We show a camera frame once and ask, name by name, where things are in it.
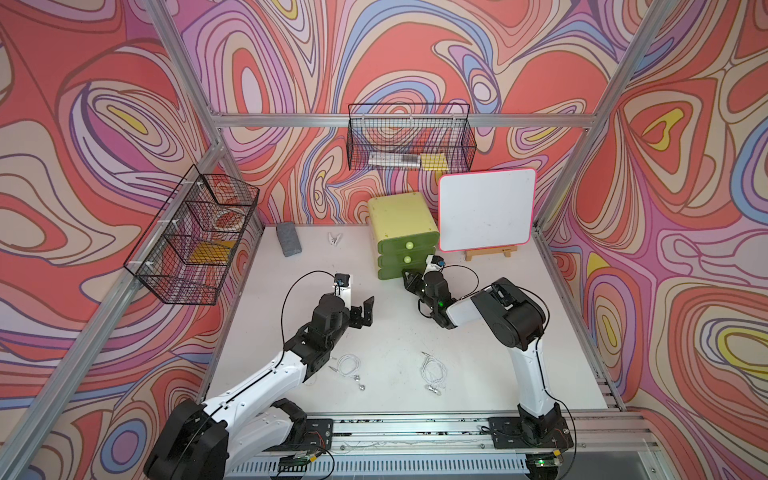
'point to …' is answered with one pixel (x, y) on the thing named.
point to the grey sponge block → (288, 238)
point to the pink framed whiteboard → (486, 212)
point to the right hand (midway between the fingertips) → (404, 278)
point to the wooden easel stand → (507, 251)
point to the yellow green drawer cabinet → (402, 224)
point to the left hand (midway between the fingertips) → (361, 296)
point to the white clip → (333, 241)
